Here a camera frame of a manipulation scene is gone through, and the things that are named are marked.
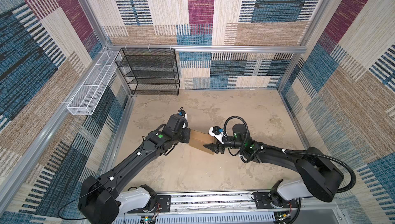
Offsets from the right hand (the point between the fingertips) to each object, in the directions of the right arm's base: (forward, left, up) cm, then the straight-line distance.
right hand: (207, 140), depth 80 cm
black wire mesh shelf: (+53, +37, +4) cm, 65 cm away
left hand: (+4, +10, +4) cm, 11 cm away
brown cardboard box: (0, +4, +1) cm, 4 cm away
